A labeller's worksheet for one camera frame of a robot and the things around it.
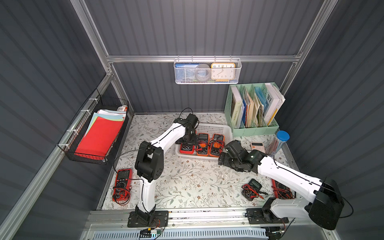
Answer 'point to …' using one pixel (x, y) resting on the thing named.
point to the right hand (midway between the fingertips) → (226, 160)
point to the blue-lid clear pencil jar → (281, 137)
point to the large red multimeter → (186, 149)
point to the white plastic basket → (211, 129)
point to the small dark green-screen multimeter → (251, 190)
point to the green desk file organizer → (253, 109)
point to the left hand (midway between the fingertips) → (188, 142)
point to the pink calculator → (258, 146)
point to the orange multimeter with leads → (203, 143)
